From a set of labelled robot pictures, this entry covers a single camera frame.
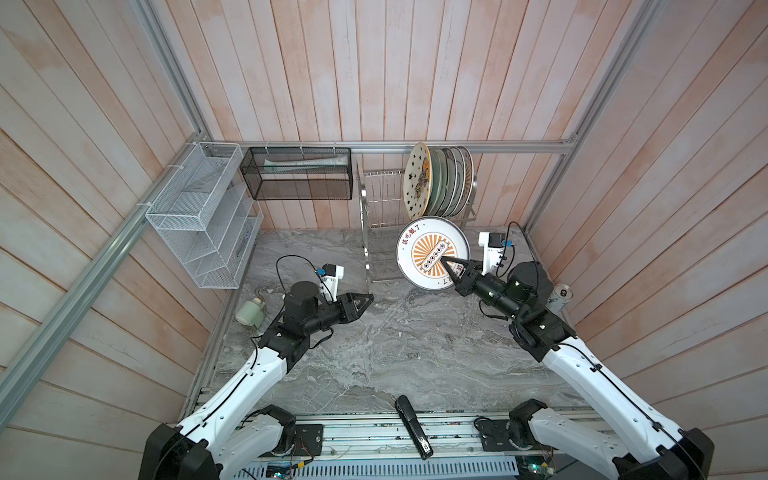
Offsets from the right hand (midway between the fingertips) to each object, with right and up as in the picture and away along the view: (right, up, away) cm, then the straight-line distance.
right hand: (442, 259), depth 67 cm
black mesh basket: (-43, +31, +36) cm, 64 cm away
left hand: (-17, -12, +6) cm, 21 cm away
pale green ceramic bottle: (-53, -16, +21) cm, 59 cm away
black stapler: (-7, -39, +7) cm, 40 cm away
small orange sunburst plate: (-5, +3, +2) cm, 6 cm away
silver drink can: (+39, -10, +18) cm, 44 cm away
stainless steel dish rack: (-12, +18, +50) cm, 55 cm away
